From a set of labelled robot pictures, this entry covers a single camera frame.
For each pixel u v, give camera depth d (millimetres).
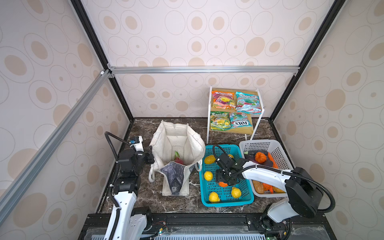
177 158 912
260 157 913
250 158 912
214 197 776
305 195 436
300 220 747
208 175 852
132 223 575
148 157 670
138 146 660
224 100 778
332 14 696
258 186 764
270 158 949
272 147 950
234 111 770
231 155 921
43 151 517
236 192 795
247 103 777
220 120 931
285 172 479
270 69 888
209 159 890
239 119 944
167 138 939
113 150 520
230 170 634
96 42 781
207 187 853
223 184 811
